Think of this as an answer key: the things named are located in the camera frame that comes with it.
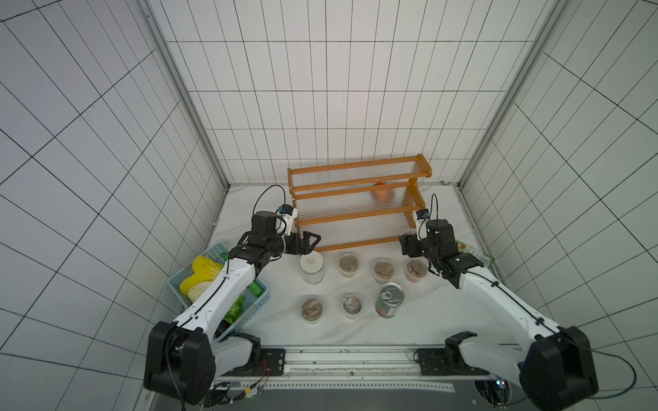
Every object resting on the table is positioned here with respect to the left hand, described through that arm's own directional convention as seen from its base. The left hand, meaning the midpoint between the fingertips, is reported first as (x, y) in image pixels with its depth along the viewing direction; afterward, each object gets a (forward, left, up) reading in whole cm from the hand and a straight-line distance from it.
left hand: (304, 242), depth 81 cm
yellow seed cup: (-3, -15, -10) cm, 18 cm away
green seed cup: (-18, -3, -10) cm, 21 cm away
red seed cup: (-4, -38, -10) cm, 40 cm away
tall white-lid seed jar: (-5, -2, -7) cm, 9 cm away
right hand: (+4, -33, -1) cm, 33 cm away
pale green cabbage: (-19, +20, -9) cm, 29 cm away
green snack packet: (+2, -68, -15) cm, 69 cm away
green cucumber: (-10, +17, -13) cm, 24 cm away
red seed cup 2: (-17, -15, -11) cm, 25 cm away
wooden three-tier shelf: (+24, -19, -1) cm, 30 cm away
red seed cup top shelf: (-5, -27, -10) cm, 29 cm away
